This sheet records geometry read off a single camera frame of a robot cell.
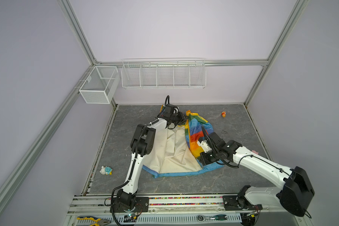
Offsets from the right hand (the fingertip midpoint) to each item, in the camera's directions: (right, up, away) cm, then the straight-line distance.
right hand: (200, 161), depth 80 cm
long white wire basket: (-22, +56, +18) cm, 63 cm away
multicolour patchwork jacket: (-15, +4, +12) cm, 19 cm away
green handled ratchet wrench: (+7, -25, -11) cm, 28 cm away
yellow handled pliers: (-51, -26, -12) cm, 59 cm away
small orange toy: (+25, +28, +32) cm, 49 cm away
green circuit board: (-38, -27, -8) cm, 47 cm away
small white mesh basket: (-68, +48, +21) cm, 86 cm away
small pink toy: (+39, +2, +12) cm, 40 cm away
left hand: (-3, +24, +22) cm, 33 cm away
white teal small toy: (-55, -6, +2) cm, 56 cm away
